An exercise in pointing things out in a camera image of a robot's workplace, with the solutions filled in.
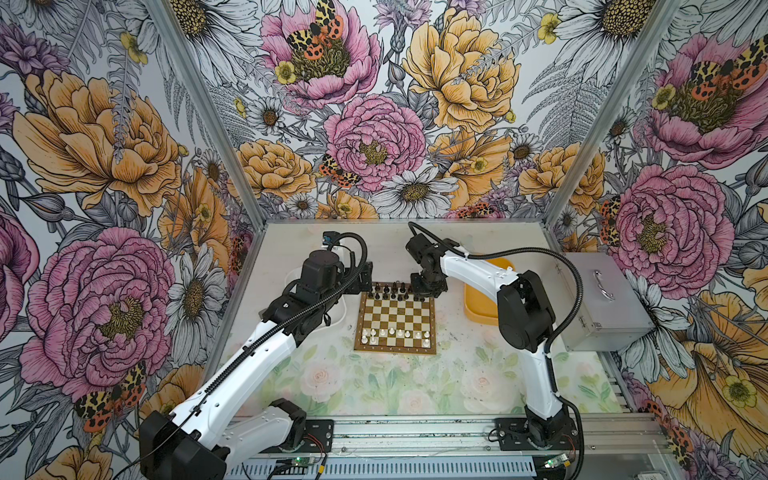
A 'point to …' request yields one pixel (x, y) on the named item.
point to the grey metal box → (611, 315)
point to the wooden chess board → (394, 319)
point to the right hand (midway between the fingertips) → (424, 301)
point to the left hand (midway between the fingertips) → (354, 274)
